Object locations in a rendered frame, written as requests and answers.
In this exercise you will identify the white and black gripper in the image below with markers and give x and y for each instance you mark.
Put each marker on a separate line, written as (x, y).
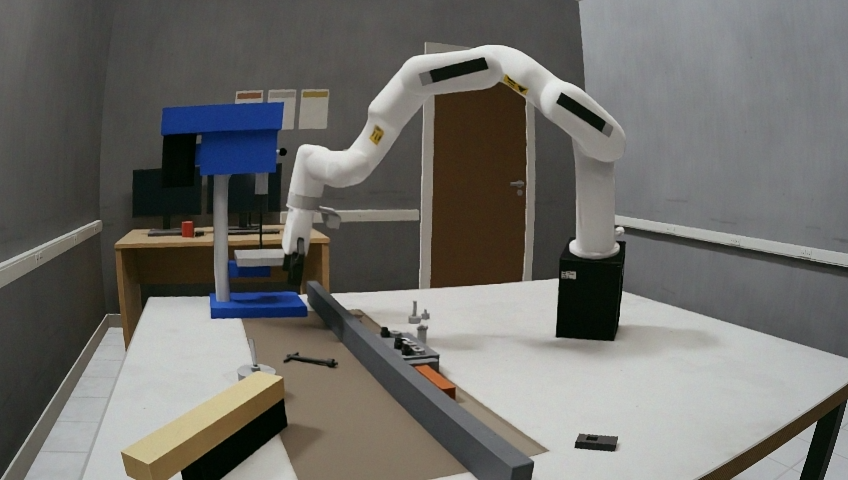
(297, 232)

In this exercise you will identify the long grey rectangular bar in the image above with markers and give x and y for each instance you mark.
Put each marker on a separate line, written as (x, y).
(478, 448)

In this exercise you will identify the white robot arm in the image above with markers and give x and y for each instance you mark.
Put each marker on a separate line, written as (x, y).
(595, 132)

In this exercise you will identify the blue drill press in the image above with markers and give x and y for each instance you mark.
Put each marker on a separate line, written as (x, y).
(236, 139)

